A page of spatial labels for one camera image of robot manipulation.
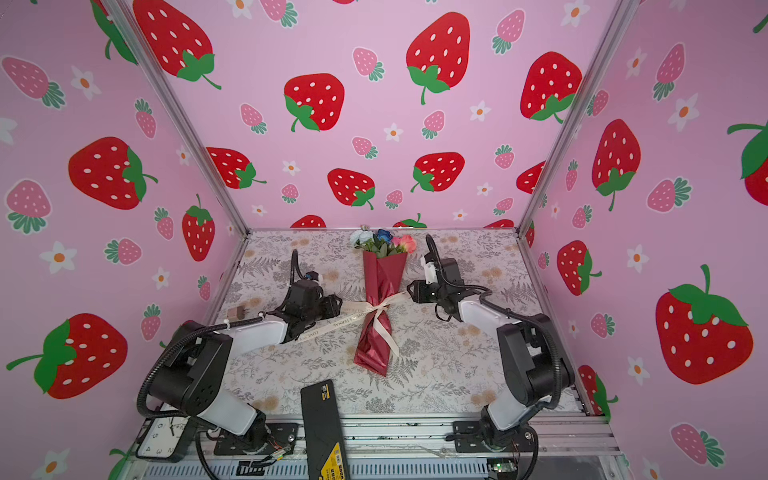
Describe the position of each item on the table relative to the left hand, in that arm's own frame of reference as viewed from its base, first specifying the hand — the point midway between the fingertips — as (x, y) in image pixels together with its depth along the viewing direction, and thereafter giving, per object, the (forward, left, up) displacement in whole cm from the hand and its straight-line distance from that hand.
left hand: (336, 300), depth 94 cm
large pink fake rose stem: (+27, -24, -1) cm, 37 cm away
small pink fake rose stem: (+28, -19, -2) cm, 34 cm away
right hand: (+3, -24, +5) cm, 25 cm away
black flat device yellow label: (-41, -3, -3) cm, 41 cm away
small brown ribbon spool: (-3, +33, -3) cm, 34 cm away
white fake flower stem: (+29, -5, 0) cm, 29 cm away
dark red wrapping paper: (+9, -15, +1) cm, 18 cm away
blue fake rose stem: (+28, -15, +2) cm, 32 cm away
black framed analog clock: (-38, +36, -3) cm, 52 cm away
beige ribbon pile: (-2, -6, -4) cm, 7 cm away
